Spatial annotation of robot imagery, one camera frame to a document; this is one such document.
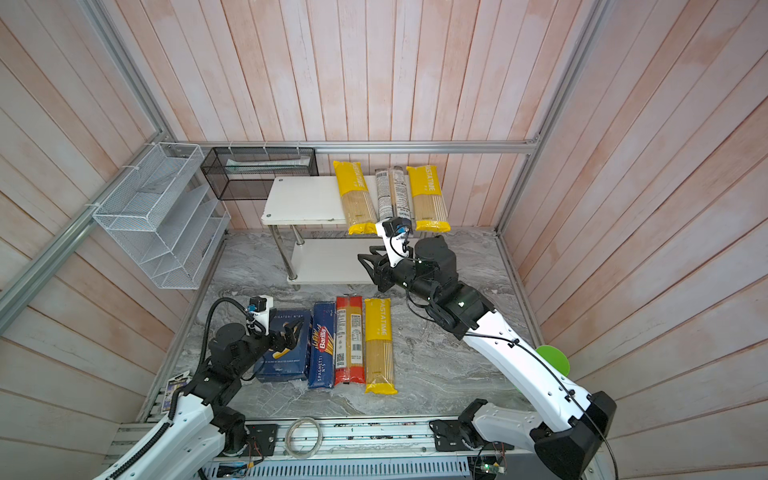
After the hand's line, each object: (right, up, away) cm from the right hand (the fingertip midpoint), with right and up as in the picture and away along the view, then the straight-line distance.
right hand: (364, 254), depth 65 cm
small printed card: (-54, -36, +16) cm, 68 cm away
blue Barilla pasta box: (-21, -30, +15) cm, 39 cm away
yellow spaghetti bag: (+3, -32, +18) cm, 37 cm away
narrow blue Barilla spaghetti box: (-13, -27, +21) cm, 36 cm away
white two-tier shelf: (-15, +8, +11) cm, 21 cm away
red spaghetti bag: (-6, -26, +23) cm, 35 cm away
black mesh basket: (-43, +29, +39) cm, 65 cm away
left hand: (-21, -18, +15) cm, 31 cm away
